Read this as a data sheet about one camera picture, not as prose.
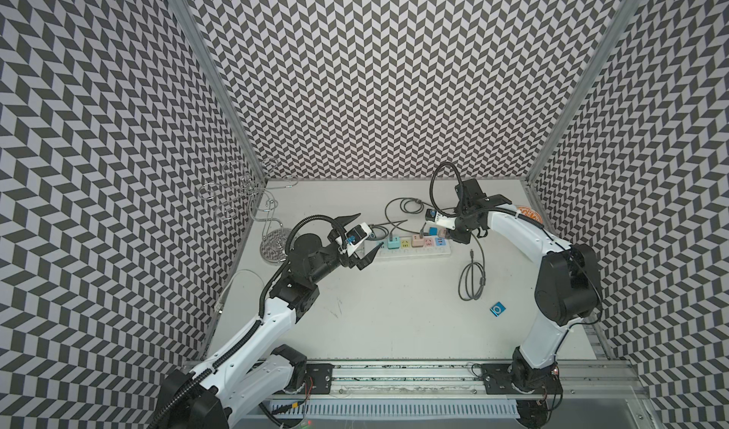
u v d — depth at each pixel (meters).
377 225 1.02
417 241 0.94
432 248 0.96
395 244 0.93
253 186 1.17
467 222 0.77
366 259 0.66
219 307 0.86
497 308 0.85
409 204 1.12
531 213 1.02
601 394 0.73
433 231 1.02
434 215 0.80
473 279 0.91
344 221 0.67
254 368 0.57
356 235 0.59
